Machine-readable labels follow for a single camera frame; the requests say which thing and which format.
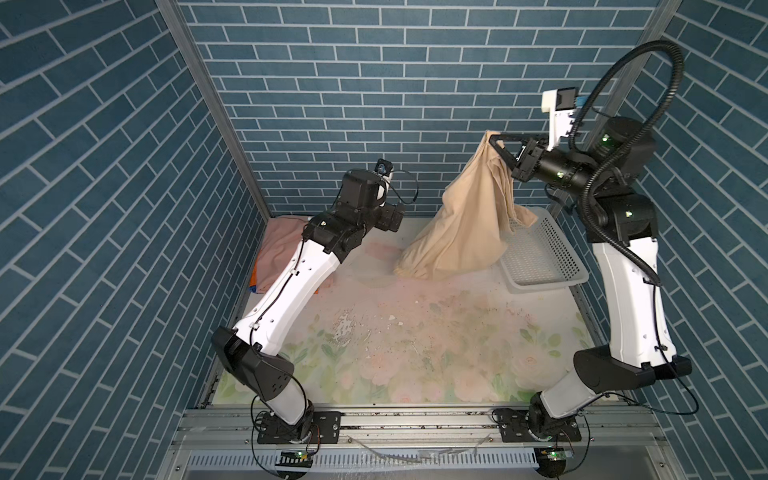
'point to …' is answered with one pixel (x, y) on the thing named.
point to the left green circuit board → (296, 459)
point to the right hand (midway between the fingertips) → (483, 138)
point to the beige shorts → (469, 234)
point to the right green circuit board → (551, 458)
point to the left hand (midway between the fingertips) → (385, 199)
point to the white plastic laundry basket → (541, 257)
